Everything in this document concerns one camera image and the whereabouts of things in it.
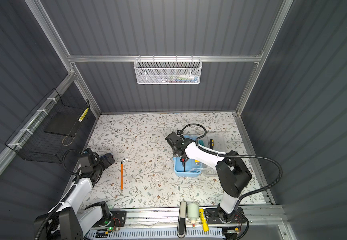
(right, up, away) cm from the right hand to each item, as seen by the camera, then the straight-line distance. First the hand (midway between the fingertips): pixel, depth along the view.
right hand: (182, 150), depth 90 cm
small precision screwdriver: (+17, +5, -3) cm, 18 cm away
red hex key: (0, -2, -19) cm, 19 cm away
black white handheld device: (-1, -35, -21) cm, 40 cm away
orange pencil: (-36, -15, -2) cm, 39 cm away
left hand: (-46, -5, -3) cm, 46 cm away
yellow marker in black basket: (-55, +21, -9) cm, 60 cm away
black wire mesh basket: (-67, +11, -18) cm, 71 cm away
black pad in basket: (-61, +16, -15) cm, 65 cm away
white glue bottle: (+4, -26, -21) cm, 34 cm away
